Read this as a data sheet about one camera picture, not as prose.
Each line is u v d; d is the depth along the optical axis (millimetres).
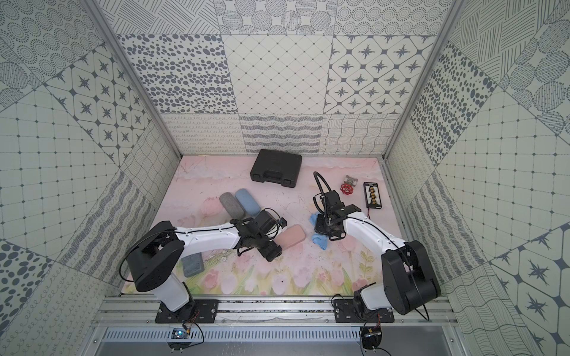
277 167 1102
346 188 1039
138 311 752
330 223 645
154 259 453
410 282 422
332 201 704
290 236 897
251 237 664
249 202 987
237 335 701
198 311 731
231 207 970
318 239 833
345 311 730
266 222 707
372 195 1039
